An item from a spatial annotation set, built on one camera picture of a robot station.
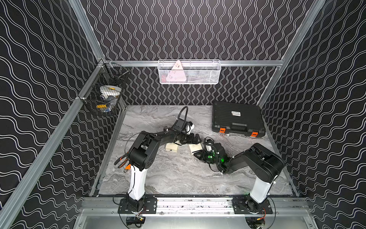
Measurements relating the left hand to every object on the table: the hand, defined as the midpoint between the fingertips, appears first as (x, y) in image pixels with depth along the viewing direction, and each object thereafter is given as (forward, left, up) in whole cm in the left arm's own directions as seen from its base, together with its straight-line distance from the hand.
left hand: (196, 139), depth 95 cm
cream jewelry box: (-6, 0, -2) cm, 6 cm away
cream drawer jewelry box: (-5, +16, -3) cm, 17 cm away
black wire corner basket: (+9, +56, +26) cm, 63 cm away
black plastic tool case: (+20, -30, +1) cm, 36 cm away
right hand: (-9, +1, -3) cm, 10 cm away
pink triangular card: (+27, +15, +31) cm, 44 cm away
